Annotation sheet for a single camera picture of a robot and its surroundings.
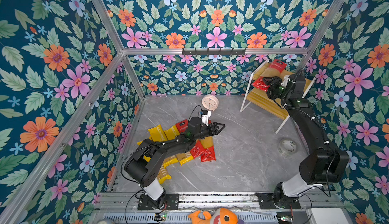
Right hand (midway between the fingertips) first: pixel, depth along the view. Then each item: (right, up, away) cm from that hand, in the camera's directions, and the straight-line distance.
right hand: (264, 79), depth 78 cm
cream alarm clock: (-28, -11, +28) cm, 41 cm away
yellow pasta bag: (-63, -32, +20) cm, 73 cm away
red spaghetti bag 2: (-29, -42, +9) cm, 52 cm away
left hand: (-20, -24, +2) cm, 31 cm away
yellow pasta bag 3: (-54, -52, +2) cm, 75 cm away
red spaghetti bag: (+9, +7, +8) cm, 14 cm away
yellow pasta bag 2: (-54, -32, +20) cm, 66 cm away
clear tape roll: (+21, -39, +15) cm, 47 cm away
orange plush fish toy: (-24, -61, -15) cm, 67 cm away
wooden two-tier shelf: (+4, -6, +21) cm, 22 cm away
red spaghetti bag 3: (-36, -40, +10) cm, 54 cm away
